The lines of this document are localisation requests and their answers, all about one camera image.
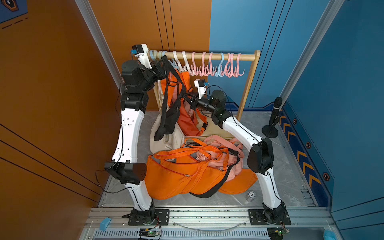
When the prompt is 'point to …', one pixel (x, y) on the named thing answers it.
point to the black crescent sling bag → (174, 92)
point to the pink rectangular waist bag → (218, 159)
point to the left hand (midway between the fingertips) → (167, 57)
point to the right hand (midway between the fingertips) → (184, 94)
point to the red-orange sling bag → (191, 119)
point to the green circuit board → (148, 232)
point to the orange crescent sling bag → (242, 182)
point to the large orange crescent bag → (197, 168)
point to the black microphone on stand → (270, 131)
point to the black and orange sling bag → (213, 178)
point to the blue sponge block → (104, 223)
